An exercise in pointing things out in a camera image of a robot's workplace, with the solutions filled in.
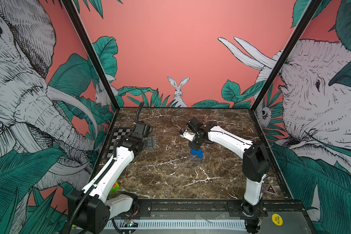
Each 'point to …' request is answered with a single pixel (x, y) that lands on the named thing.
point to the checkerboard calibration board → (118, 133)
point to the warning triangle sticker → (270, 189)
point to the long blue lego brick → (199, 153)
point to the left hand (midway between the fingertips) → (147, 140)
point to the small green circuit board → (127, 223)
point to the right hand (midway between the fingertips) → (192, 142)
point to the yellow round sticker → (277, 219)
